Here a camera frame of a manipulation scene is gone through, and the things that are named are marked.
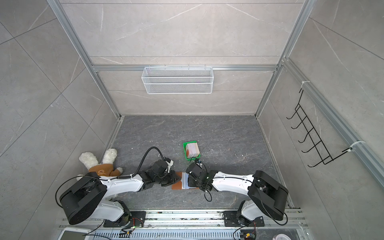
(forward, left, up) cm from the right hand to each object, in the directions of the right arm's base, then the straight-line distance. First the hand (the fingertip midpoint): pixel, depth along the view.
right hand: (189, 179), depth 85 cm
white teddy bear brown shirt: (+8, +57, +9) cm, 58 cm away
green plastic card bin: (+22, +3, +2) cm, 22 cm away
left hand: (+1, +4, +2) cm, 5 cm away
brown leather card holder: (-2, +4, 0) cm, 4 cm away
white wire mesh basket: (+58, +7, +29) cm, 65 cm away
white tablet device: (-25, +51, +4) cm, 57 cm away
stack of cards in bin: (+18, -2, +3) cm, 19 cm away
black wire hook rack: (-4, -56, +32) cm, 64 cm away
